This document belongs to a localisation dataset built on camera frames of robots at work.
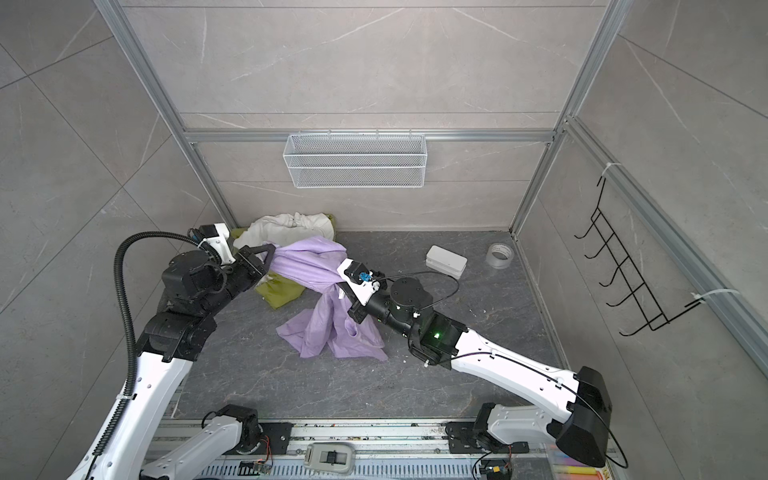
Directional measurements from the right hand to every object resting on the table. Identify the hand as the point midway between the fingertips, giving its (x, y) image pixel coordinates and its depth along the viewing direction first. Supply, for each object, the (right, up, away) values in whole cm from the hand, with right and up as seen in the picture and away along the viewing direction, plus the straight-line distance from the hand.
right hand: (339, 273), depth 62 cm
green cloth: (-26, -7, +34) cm, 43 cm away
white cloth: (-28, +13, +45) cm, 55 cm away
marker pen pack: (+52, -46, +7) cm, 70 cm away
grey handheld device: (-2, -43, +6) cm, 43 cm away
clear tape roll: (+52, +4, +49) cm, 71 cm away
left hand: (-15, +7, +2) cm, 17 cm away
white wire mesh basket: (-1, +36, +39) cm, 53 cm away
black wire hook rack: (+64, -3, +1) cm, 64 cm away
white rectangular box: (+31, +1, +43) cm, 53 cm away
